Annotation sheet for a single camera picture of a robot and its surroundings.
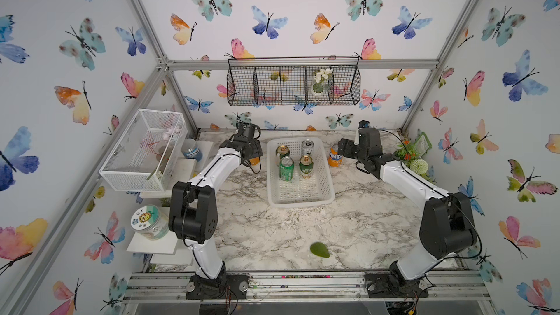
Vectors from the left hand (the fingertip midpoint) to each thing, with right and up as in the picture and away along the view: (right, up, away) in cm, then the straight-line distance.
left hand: (253, 146), depth 94 cm
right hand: (+40, +2, -4) cm, 40 cm away
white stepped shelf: (-21, -32, -27) cm, 47 cm away
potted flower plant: (+64, -4, -5) cm, 64 cm away
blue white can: (-22, -2, -10) cm, 25 cm away
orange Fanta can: (+36, -6, +7) cm, 37 cm away
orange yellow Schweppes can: (-1, -7, +7) cm, 10 cm away
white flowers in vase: (+29, +25, -4) cm, 39 cm away
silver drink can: (+23, 0, +2) cm, 23 cm away
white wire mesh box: (-33, -3, -19) cm, 38 cm away
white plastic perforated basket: (+28, -20, +3) cm, 34 cm away
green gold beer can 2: (+12, -2, +4) cm, 13 cm away
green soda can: (+14, -9, 0) cm, 17 cm away
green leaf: (+27, -38, -12) cm, 48 cm away
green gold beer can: (+23, -8, 0) cm, 24 cm away
